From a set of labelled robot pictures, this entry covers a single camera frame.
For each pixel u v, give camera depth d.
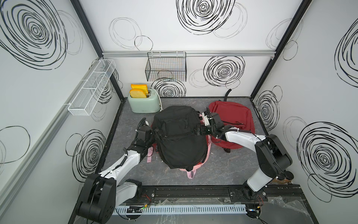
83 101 0.72
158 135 0.78
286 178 0.71
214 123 0.72
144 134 0.65
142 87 0.96
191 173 0.80
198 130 0.83
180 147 0.87
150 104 1.04
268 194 0.75
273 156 0.46
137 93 0.96
